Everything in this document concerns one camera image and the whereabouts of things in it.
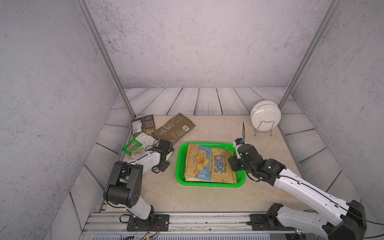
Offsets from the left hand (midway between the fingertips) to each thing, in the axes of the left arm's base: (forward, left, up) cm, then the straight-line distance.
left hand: (160, 163), depth 94 cm
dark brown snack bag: (+33, +16, +1) cm, 36 cm away
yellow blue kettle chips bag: (-5, -28, +8) cm, 29 cm away
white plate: (+27, -69, +14) cm, 76 cm away
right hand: (-7, -40, +16) cm, 44 cm away
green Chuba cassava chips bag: (+12, +18, +1) cm, 22 cm away
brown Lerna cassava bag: (+26, -7, +3) cm, 27 cm away
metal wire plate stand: (+22, -76, +2) cm, 79 cm away
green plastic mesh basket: (+1, -13, +7) cm, 15 cm away
